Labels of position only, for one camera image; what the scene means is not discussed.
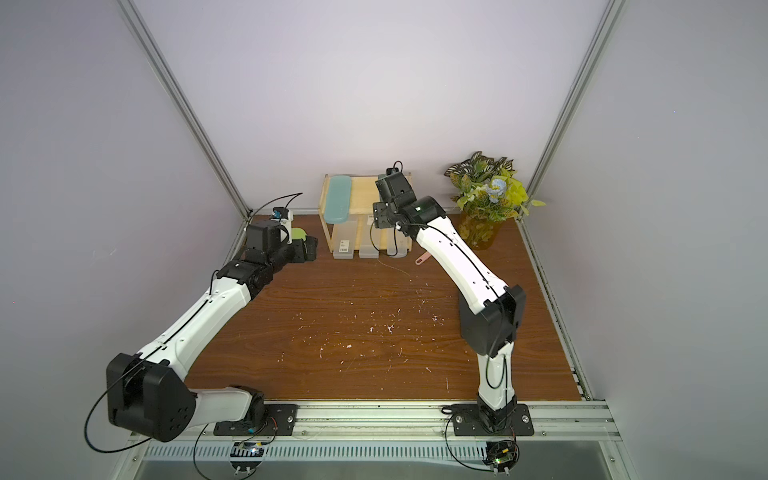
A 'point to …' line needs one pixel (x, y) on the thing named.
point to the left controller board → (246, 449)
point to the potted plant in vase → (487, 191)
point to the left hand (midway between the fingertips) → (305, 237)
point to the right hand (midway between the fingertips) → (391, 203)
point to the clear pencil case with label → (345, 240)
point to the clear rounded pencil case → (397, 243)
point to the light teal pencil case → (337, 208)
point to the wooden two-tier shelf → (365, 192)
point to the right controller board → (501, 455)
